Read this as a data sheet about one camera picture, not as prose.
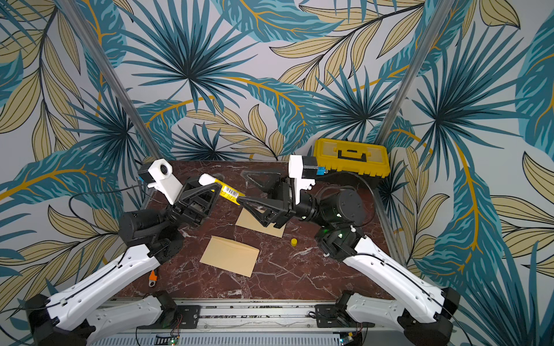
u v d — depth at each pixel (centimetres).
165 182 39
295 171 35
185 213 40
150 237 45
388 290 42
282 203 37
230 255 88
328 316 73
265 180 44
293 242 90
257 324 73
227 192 42
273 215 38
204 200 43
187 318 74
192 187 44
